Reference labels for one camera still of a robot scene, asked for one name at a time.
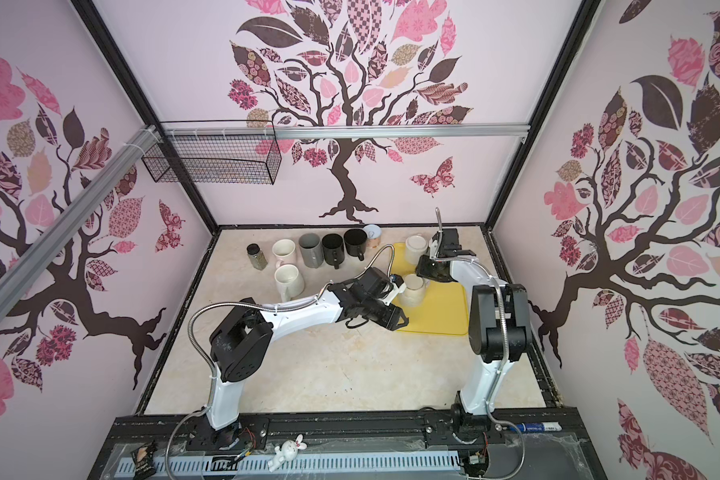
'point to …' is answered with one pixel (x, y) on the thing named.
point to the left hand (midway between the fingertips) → (401, 323)
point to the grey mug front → (312, 249)
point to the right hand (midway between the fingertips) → (423, 267)
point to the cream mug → (415, 288)
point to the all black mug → (355, 240)
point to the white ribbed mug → (289, 281)
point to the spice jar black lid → (256, 256)
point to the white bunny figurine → (286, 451)
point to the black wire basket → (217, 160)
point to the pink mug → (285, 251)
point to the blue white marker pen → (554, 426)
